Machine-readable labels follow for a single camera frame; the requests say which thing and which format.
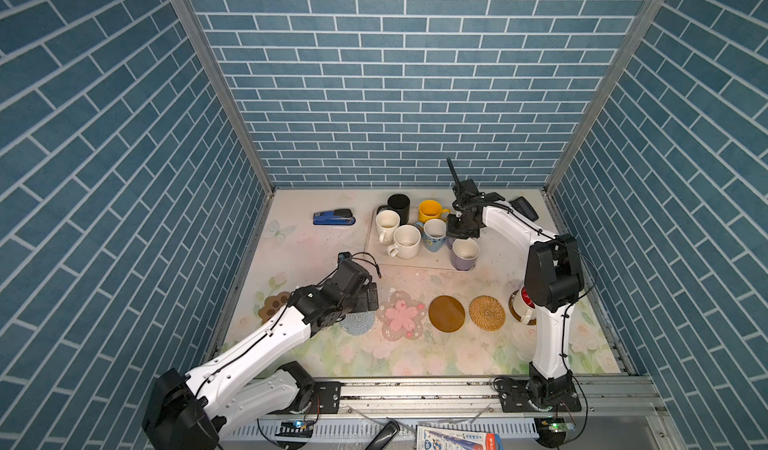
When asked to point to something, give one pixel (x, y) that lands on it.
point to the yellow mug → (430, 209)
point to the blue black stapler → (342, 216)
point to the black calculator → (524, 208)
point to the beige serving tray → (377, 252)
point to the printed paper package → (436, 438)
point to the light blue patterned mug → (433, 233)
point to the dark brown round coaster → (511, 310)
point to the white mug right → (406, 242)
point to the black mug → (400, 203)
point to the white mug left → (388, 222)
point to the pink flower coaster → (401, 316)
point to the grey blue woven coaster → (358, 323)
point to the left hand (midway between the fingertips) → (365, 295)
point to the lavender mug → (464, 252)
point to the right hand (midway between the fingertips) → (449, 230)
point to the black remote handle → (385, 436)
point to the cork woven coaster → (487, 313)
